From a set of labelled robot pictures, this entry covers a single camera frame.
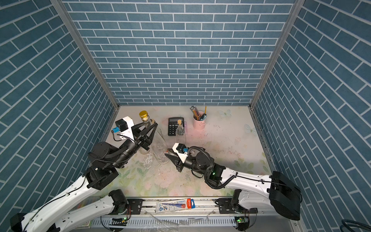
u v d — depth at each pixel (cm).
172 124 108
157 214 72
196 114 98
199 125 100
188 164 61
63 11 71
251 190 48
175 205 74
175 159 61
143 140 51
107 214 61
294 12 72
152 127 54
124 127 46
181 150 55
